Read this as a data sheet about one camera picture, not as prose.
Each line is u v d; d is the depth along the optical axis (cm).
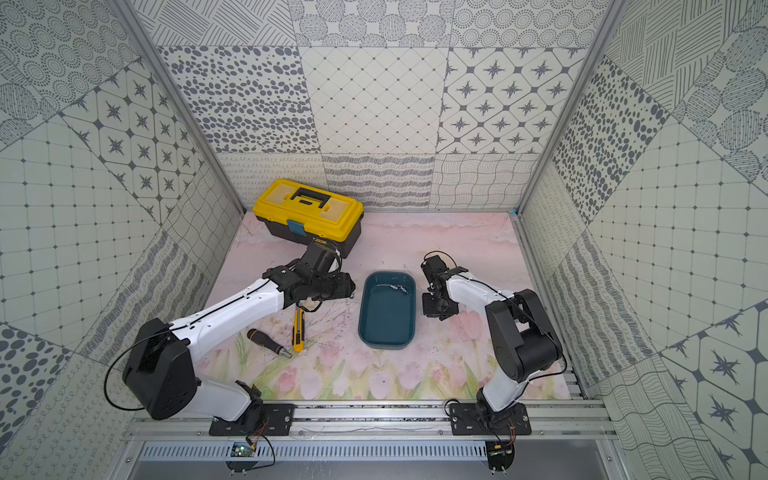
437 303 78
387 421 76
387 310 92
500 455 73
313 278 65
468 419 73
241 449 72
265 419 73
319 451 70
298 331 88
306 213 98
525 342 46
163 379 41
